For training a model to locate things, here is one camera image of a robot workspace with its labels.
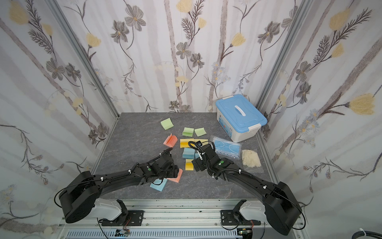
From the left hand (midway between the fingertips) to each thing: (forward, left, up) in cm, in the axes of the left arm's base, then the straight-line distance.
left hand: (176, 170), depth 86 cm
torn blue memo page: (+1, -12, +15) cm, 20 cm away
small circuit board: (-29, +25, -4) cm, 39 cm away
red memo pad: (+21, +5, -1) cm, 22 cm away
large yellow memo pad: (+22, -4, -5) cm, 23 cm away
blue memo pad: (+12, -7, -2) cm, 14 cm away
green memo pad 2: (+31, -7, -4) cm, 32 cm away
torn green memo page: (+33, -16, -6) cm, 37 cm away
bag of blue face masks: (+17, -34, -4) cm, 38 cm away
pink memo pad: (-2, -2, -3) cm, 4 cm away
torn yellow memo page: (+25, -17, -6) cm, 31 cm away
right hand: (+6, -16, +8) cm, 19 cm away
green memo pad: (+40, +10, -5) cm, 42 cm away
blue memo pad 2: (-8, +9, -4) cm, 13 cm away
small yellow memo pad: (+4, -7, -3) cm, 9 cm away
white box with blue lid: (+31, -41, +12) cm, 52 cm away
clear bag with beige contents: (+8, -48, -4) cm, 49 cm away
